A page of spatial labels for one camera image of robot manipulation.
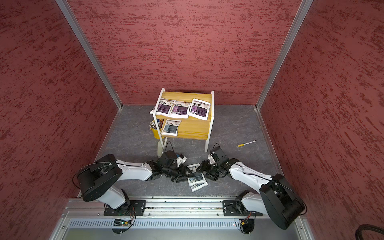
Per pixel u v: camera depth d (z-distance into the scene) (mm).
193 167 868
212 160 791
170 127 856
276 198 418
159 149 923
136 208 741
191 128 874
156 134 974
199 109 722
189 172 788
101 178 448
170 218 728
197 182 804
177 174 741
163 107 728
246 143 983
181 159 826
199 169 807
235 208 652
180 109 713
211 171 740
